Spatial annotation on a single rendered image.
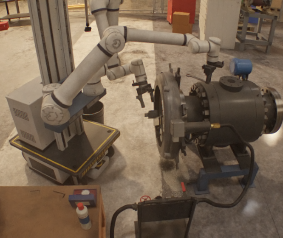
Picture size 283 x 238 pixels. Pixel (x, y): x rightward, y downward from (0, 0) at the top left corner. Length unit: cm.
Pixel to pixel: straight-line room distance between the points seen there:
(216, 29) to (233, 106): 387
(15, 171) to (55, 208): 115
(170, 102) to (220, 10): 409
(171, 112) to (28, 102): 114
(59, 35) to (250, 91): 163
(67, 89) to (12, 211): 90
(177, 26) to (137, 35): 484
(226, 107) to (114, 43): 105
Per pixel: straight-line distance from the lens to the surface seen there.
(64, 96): 162
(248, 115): 216
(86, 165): 219
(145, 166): 258
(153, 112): 233
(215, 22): 578
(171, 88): 191
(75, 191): 181
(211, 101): 204
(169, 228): 215
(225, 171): 230
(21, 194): 192
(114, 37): 148
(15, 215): 182
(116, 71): 190
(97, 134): 248
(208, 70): 181
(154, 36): 172
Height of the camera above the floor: 185
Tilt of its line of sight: 35 degrees down
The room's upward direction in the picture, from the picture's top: straight up
